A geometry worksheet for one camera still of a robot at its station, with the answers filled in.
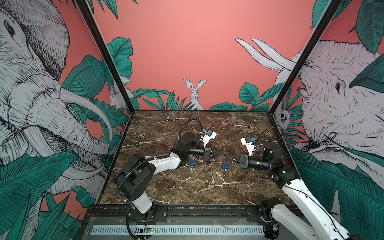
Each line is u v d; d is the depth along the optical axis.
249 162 0.64
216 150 0.72
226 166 0.90
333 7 0.69
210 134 0.70
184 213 0.75
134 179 0.45
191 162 0.92
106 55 0.86
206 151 0.68
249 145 0.67
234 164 0.68
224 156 0.72
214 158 0.72
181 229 0.70
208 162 0.93
